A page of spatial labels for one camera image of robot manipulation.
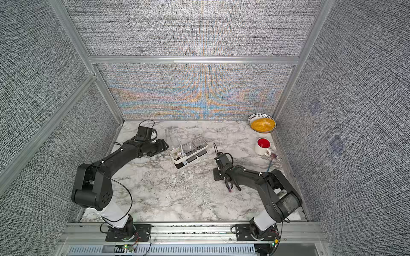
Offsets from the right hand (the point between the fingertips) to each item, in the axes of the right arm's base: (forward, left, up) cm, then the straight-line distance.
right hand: (216, 168), depth 93 cm
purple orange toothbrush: (-12, -7, -2) cm, 14 cm away
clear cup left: (+12, +17, +3) cm, 21 cm away
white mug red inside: (+12, -28, +4) cm, 31 cm away
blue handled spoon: (+9, -36, -2) cm, 37 cm away
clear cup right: (+15, +10, +4) cm, 19 cm away
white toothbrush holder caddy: (+3, +16, +6) cm, 17 cm away
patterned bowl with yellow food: (+32, -33, +4) cm, 46 cm away
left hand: (+10, +29, +9) cm, 32 cm away
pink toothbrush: (+9, +24, +7) cm, 27 cm away
